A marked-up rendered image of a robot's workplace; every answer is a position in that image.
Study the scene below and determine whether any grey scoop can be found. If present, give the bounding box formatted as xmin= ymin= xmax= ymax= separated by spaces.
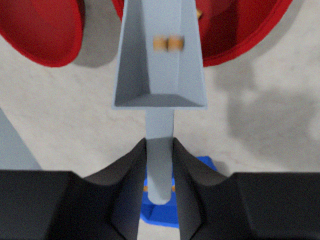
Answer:
xmin=111 ymin=0 xmax=208 ymax=205

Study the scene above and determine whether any dark red bowl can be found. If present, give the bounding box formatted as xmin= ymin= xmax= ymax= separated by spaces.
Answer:
xmin=195 ymin=0 xmax=293 ymax=67
xmin=0 ymin=0 xmax=86 ymax=68

